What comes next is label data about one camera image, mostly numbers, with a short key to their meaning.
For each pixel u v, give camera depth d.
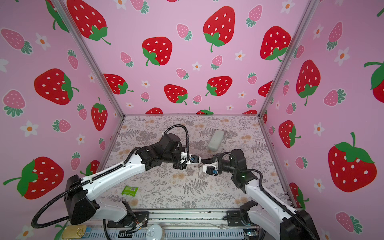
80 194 0.40
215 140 1.01
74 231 0.67
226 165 0.66
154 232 0.66
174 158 0.62
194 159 0.60
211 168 0.60
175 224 0.73
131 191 0.83
